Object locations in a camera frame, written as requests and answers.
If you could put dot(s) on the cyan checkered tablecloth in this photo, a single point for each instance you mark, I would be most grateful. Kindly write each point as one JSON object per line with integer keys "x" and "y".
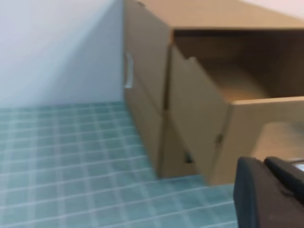
{"x": 84, "y": 166}

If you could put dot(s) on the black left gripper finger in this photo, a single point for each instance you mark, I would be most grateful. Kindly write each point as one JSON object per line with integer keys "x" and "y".
{"x": 268, "y": 194}

